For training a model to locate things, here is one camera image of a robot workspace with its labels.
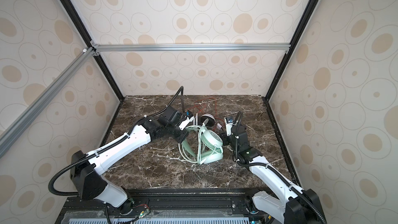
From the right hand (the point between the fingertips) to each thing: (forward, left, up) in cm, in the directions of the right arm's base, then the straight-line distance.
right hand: (226, 128), depth 83 cm
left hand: (-5, +19, +5) cm, 20 cm away
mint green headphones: (-16, +11, +11) cm, 22 cm away
